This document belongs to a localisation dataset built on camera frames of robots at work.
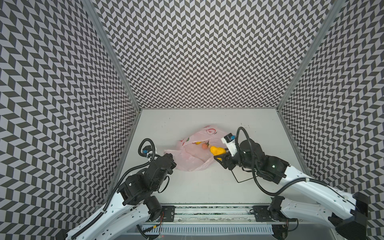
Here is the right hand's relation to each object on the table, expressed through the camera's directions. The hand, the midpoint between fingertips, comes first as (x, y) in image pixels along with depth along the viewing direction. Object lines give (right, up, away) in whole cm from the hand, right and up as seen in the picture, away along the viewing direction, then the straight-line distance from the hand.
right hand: (219, 159), depth 70 cm
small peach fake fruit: (-6, +2, +27) cm, 28 cm away
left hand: (-22, +1, 0) cm, 22 cm away
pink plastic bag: (-13, -2, +22) cm, 26 cm away
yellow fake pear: (-2, +4, -2) cm, 5 cm away
